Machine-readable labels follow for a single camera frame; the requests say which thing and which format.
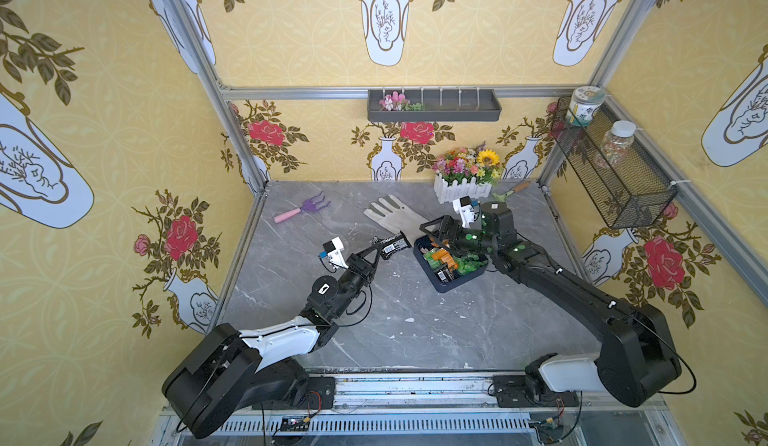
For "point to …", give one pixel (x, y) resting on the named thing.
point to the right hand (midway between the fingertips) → (434, 228)
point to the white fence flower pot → (466, 172)
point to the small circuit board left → (292, 423)
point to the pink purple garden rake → (310, 205)
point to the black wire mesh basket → (627, 181)
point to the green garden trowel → (503, 197)
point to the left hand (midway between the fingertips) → (374, 243)
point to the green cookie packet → (468, 263)
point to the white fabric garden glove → (397, 216)
